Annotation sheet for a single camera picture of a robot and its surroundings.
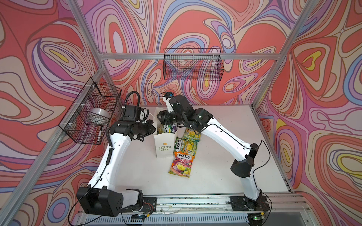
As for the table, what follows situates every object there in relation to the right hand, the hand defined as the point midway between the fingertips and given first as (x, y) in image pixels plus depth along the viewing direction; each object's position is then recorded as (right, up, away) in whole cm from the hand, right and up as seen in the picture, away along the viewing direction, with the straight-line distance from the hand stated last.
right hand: (163, 118), depth 71 cm
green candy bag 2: (+12, -19, +22) cm, 31 cm away
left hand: (-4, -5, +4) cm, 8 cm away
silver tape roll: (-33, +4, +2) cm, 34 cm away
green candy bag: (+3, -6, +8) cm, 10 cm away
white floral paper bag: (0, -14, +7) cm, 15 cm away
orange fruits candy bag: (+9, -28, +13) cm, 32 cm away
